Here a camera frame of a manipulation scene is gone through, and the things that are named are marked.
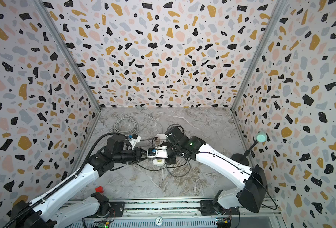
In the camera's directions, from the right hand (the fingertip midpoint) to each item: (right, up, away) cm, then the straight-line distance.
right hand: (160, 155), depth 72 cm
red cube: (-34, -20, +6) cm, 40 cm away
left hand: (-3, 0, 0) cm, 3 cm away
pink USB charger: (-5, +6, +20) cm, 22 cm away
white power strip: (-3, +5, +26) cm, 27 cm away
